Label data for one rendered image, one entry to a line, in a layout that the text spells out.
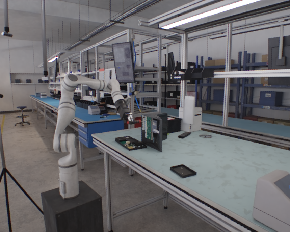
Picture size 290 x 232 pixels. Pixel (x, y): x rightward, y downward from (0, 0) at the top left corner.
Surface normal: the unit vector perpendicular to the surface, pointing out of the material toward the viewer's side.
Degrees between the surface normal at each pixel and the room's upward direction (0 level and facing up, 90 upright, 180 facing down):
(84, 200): 0
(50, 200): 0
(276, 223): 90
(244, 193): 0
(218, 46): 90
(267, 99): 90
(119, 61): 101
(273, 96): 90
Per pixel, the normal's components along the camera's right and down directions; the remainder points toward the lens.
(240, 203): 0.00, -0.99
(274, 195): -0.85, 0.08
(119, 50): -0.50, 0.32
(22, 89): 0.57, 0.13
